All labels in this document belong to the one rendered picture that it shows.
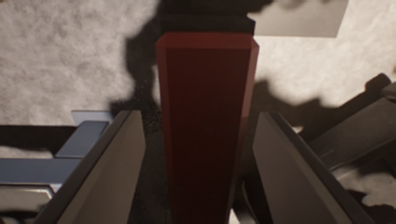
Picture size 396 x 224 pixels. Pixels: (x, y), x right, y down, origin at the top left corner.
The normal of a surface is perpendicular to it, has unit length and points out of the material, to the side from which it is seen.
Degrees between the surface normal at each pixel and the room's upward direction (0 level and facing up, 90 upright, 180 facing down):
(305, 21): 0
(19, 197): 0
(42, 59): 0
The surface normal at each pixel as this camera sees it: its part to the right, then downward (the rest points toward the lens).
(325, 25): 0.01, 0.52
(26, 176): 0.02, -0.85
